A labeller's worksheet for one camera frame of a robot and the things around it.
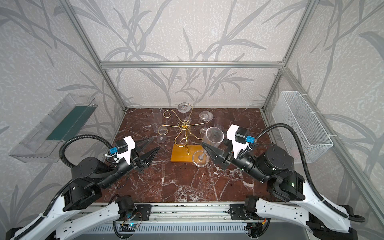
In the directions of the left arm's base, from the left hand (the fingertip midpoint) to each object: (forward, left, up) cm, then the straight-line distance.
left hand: (158, 140), depth 52 cm
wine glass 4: (+19, -17, -10) cm, 28 cm away
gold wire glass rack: (+29, -1, -44) cm, 53 cm away
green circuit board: (-24, +20, -44) cm, 54 cm away
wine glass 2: (+32, +12, -42) cm, 54 cm away
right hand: (-1, -18, +8) cm, 19 cm away
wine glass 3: (+24, -7, -9) cm, 27 cm away
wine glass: (+33, +13, -26) cm, 44 cm away
